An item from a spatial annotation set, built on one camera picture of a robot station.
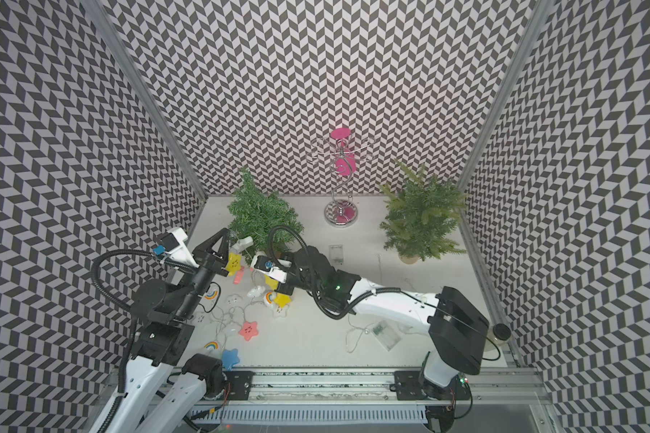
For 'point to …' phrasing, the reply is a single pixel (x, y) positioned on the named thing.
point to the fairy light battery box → (385, 335)
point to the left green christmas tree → (263, 216)
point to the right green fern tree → (423, 215)
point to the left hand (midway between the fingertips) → (230, 233)
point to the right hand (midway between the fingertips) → (266, 266)
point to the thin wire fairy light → (353, 332)
